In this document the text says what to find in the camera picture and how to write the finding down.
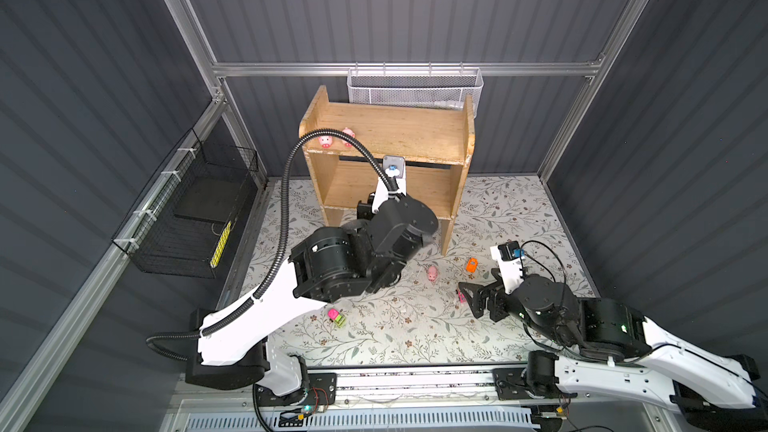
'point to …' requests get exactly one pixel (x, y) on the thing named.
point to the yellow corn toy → (220, 245)
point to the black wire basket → (176, 225)
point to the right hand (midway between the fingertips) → (477, 284)
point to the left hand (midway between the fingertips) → (396, 194)
